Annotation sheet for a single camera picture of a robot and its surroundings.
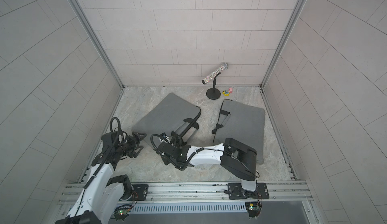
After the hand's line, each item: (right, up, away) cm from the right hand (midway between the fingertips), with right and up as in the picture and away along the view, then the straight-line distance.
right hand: (165, 154), depth 82 cm
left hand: (-10, +9, 0) cm, 13 cm away
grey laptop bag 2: (+46, +14, +11) cm, 49 cm away
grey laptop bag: (+1, +21, +15) cm, 26 cm away
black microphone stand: (+29, +34, +29) cm, 54 cm away
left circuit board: (-15, -19, -17) cm, 30 cm away
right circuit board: (+44, -20, -13) cm, 50 cm away
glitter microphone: (+34, +51, +17) cm, 64 cm away
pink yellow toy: (+39, +34, +30) cm, 60 cm away
